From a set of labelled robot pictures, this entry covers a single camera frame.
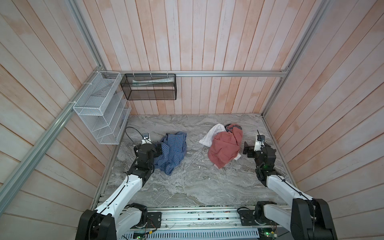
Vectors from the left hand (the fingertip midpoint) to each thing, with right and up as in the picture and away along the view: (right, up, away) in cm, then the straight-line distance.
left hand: (150, 145), depth 84 cm
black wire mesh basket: (-6, +40, +21) cm, 45 cm away
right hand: (+61, +2, +3) cm, 61 cm away
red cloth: (+45, -1, +7) cm, 46 cm away
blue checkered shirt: (+13, -1, +7) cm, 15 cm away
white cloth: (+36, +2, +21) cm, 41 cm away
